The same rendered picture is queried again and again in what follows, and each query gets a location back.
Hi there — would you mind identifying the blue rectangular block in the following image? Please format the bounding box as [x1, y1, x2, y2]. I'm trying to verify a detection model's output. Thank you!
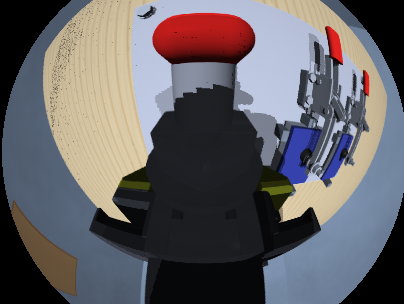
[272, 121, 323, 185]
[320, 131, 354, 180]

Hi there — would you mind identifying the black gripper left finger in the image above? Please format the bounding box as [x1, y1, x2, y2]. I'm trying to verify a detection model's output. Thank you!
[117, 166, 154, 192]

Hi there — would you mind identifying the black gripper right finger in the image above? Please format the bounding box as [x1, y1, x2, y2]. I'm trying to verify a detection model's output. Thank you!
[255, 165, 293, 211]

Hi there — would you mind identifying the grey fixture plate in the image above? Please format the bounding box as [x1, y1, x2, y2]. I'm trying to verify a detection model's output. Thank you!
[131, 0, 363, 169]

